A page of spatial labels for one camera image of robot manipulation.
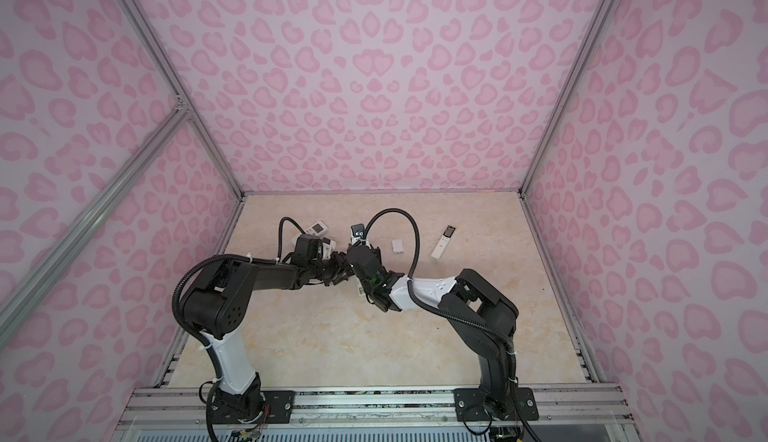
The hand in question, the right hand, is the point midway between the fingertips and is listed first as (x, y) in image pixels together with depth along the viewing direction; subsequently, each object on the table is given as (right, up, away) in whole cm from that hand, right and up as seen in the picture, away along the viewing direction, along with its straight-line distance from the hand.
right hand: (354, 241), depth 88 cm
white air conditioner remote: (-16, +3, +19) cm, 25 cm away
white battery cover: (+13, -3, +15) cm, 20 cm away
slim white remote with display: (+29, -1, +15) cm, 32 cm away
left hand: (+1, -8, +7) cm, 10 cm away
